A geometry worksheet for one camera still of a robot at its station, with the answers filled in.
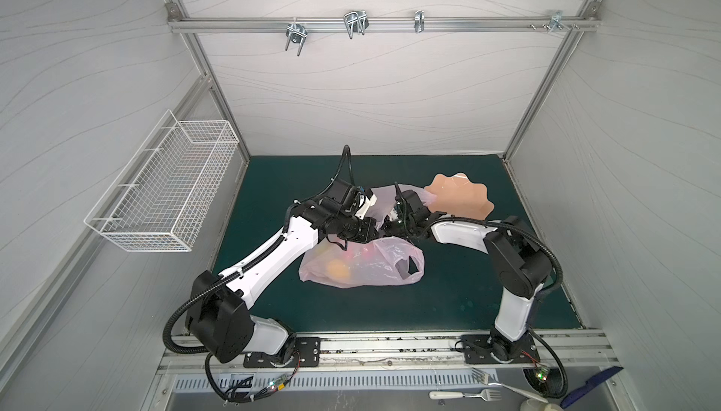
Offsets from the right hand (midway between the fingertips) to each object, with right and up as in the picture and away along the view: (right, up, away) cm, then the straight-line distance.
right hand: (367, 230), depth 87 cm
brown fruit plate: (+35, +10, +17) cm, 40 cm away
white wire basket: (-51, +11, -19) cm, 55 cm away
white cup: (+41, -39, -20) cm, 60 cm away
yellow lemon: (-9, -11, -3) cm, 14 cm away
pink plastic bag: (+5, -6, -12) cm, 14 cm away
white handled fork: (+30, -37, -18) cm, 51 cm away
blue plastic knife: (+56, -36, -17) cm, 69 cm away
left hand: (+4, +2, -10) cm, 11 cm away
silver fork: (+30, -34, -17) cm, 49 cm away
